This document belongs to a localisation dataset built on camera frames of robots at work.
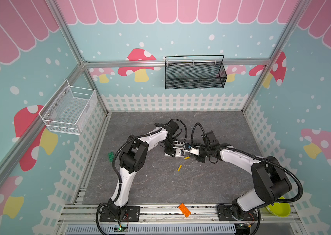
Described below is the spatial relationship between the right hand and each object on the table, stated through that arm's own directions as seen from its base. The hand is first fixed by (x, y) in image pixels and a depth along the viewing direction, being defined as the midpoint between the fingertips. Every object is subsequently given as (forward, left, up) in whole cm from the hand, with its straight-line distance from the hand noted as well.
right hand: (191, 151), depth 91 cm
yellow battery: (-2, +2, -5) cm, 6 cm away
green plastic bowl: (-31, -45, -7) cm, 55 cm away
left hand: (+3, +12, -6) cm, 14 cm away
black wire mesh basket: (+53, -7, +20) cm, 57 cm away
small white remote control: (+1, +7, -5) cm, 8 cm away
